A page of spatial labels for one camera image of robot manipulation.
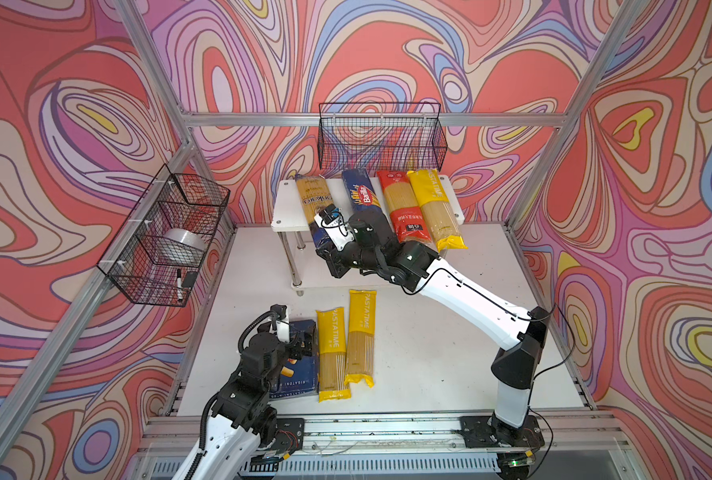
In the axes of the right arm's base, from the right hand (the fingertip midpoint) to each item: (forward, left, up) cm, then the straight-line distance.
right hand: (322, 257), depth 70 cm
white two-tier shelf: (+11, +9, +3) cm, 15 cm away
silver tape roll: (+6, +35, +1) cm, 36 cm away
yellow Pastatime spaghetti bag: (-19, -1, -29) cm, 35 cm away
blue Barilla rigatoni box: (-20, +8, -25) cm, 33 cm away
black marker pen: (-3, +35, -5) cm, 36 cm away
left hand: (-8, +7, -17) cm, 20 cm away
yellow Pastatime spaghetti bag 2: (-8, -9, -29) cm, 31 cm away
